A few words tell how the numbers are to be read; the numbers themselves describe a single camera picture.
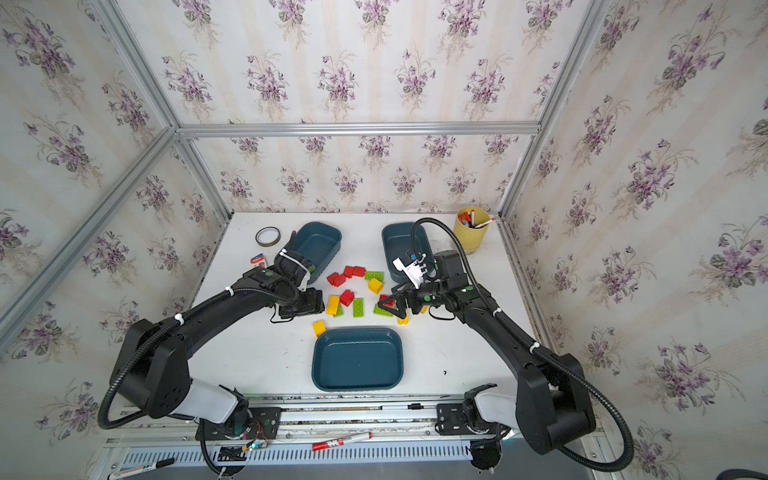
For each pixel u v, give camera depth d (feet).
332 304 3.04
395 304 2.24
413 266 2.32
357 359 2.70
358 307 3.06
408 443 2.31
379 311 3.04
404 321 2.96
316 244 3.56
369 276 3.32
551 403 1.32
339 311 3.00
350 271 3.33
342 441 2.30
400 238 3.64
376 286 3.20
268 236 3.67
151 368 1.37
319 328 2.91
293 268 2.24
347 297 3.11
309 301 2.50
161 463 2.24
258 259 3.43
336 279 3.23
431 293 2.26
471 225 3.41
